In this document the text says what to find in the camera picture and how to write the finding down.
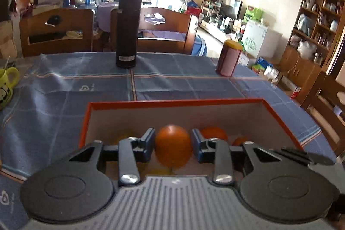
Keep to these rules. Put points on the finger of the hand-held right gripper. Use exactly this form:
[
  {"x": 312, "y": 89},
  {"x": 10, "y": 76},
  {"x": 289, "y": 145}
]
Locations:
[{"x": 310, "y": 156}]

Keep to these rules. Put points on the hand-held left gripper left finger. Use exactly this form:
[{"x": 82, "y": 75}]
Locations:
[{"x": 149, "y": 143}]

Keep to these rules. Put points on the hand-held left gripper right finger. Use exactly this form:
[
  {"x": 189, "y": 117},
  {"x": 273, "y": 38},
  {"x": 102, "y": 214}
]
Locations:
[{"x": 196, "y": 145}]

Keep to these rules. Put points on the large orange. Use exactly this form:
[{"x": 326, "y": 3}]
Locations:
[{"x": 173, "y": 145}]

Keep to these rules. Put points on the orange cardboard box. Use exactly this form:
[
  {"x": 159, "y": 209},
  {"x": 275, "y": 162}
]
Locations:
[{"x": 172, "y": 111}]

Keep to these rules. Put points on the small orange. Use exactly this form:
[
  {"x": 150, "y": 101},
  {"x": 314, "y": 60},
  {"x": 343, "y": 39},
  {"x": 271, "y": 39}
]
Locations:
[{"x": 240, "y": 141}]

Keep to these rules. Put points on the wooden dining chair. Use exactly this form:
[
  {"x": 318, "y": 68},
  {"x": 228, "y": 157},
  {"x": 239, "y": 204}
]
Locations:
[
  {"x": 167, "y": 38},
  {"x": 54, "y": 44},
  {"x": 326, "y": 111}
]

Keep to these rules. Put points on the blue plaid tablecloth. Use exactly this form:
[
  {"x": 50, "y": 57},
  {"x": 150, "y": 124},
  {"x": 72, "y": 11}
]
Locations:
[{"x": 80, "y": 90}]

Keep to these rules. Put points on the maroon canister with yellow lid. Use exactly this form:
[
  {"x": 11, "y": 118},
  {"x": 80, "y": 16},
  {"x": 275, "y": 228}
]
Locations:
[{"x": 229, "y": 60}]

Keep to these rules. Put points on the dark tall thermos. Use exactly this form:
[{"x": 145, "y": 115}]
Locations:
[{"x": 128, "y": 30}]

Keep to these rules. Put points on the white chest freezer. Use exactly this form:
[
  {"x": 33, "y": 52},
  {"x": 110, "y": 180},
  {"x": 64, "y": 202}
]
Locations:
[{"x": 254, "y": 38}]

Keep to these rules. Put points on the wooden display cabinet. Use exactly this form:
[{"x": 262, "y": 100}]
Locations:
[{"x": 315, "y": 30}]

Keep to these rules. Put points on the black television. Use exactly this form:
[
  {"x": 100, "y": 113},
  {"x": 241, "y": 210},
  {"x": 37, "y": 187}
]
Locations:
[{"x": 232, "y": 9}]

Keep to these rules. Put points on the green panda mug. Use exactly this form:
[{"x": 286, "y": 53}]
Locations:
[{"x": 6, "y": 87}]

